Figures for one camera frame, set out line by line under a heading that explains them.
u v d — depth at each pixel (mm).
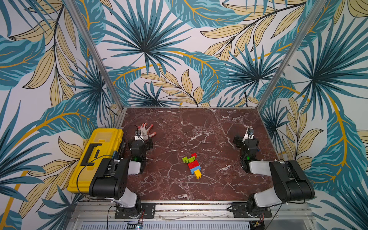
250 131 767
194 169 854
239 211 736
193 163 872
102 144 782
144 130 1032
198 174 835
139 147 701
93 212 746
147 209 733
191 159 894
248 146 686
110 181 441
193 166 859
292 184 455
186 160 882
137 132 805
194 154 942
